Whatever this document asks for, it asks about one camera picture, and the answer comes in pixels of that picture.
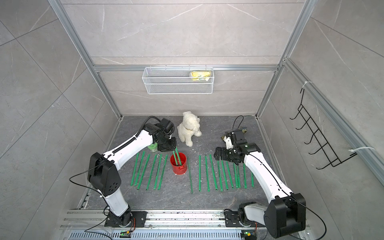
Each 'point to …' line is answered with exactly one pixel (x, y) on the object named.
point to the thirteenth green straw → (163, 170)
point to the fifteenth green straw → (142, 176)
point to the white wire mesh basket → (175, 80)
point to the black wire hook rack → (333, 160)
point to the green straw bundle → (178, 156)
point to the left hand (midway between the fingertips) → (177, 147)
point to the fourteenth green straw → (151, 172)
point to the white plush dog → (189, 127)
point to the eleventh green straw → (252, 179)
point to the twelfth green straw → (159, 171)
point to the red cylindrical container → (179, 169)
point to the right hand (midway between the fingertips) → (223, 155)
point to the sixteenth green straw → (140, 167)
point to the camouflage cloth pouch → (224, 138)
